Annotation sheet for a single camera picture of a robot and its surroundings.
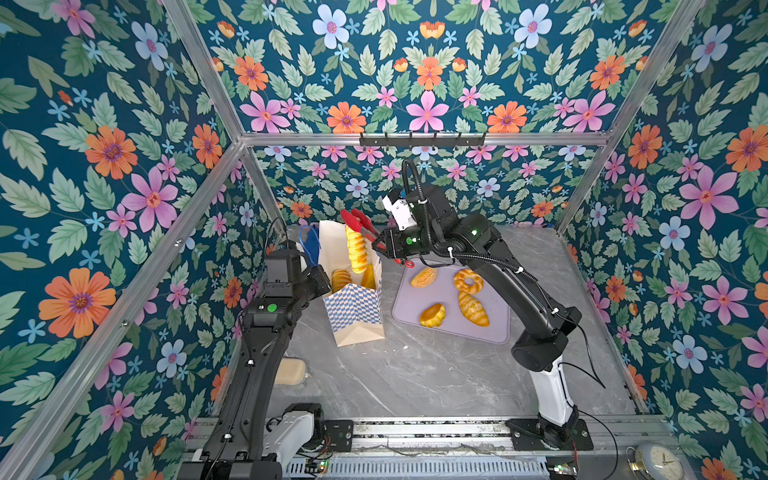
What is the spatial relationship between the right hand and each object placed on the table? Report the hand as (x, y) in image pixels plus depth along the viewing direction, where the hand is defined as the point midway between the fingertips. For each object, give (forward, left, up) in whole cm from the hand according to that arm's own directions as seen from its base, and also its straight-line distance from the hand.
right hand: (377, 240), depth 68 cm
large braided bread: (+11, +16, -30) cm, 36 cm away
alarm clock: (-39, -65, -33) cm, 82 cm away
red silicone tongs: (+8, +5, -2) cm, 10 cm away
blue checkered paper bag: (-6, +7, -18) cm, 20 cm away
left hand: (-1, +13, -8) cm, 15 cm away
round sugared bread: (+11, -12, -31) cm, 35 cm away
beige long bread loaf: (-19, +26, -32) cm, 45 cm away
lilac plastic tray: (+6, -22, -36) cm, 43 cm away
